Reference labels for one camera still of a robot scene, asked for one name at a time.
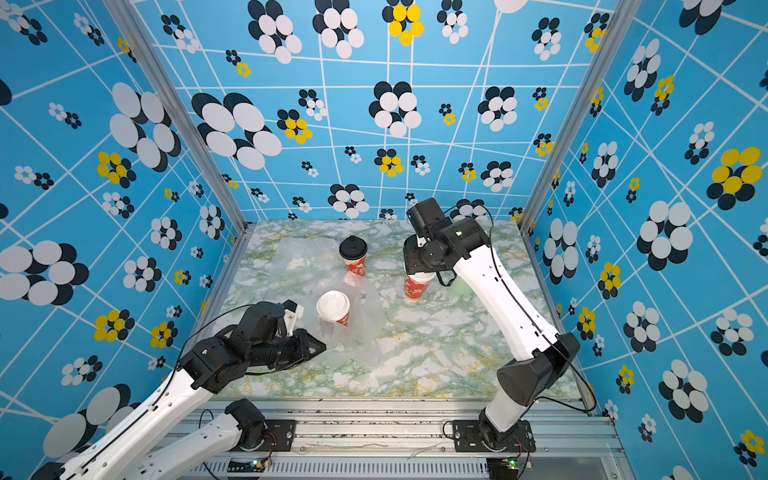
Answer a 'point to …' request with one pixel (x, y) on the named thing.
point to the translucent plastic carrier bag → (361, 342)
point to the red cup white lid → (334, 306)
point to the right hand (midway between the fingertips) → (424, 259)
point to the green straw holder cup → (460, 289)
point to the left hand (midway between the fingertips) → (331, 345)
